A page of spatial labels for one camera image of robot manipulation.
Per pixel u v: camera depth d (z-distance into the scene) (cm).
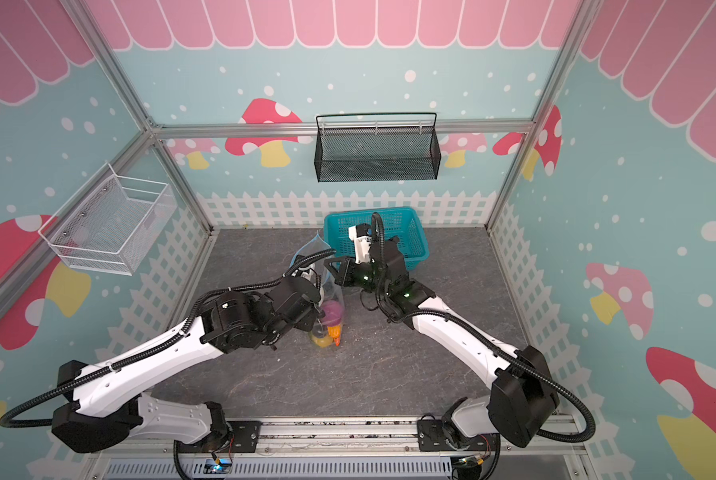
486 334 47
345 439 76
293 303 48
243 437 74
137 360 40
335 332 85
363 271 66
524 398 41
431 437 74
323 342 85
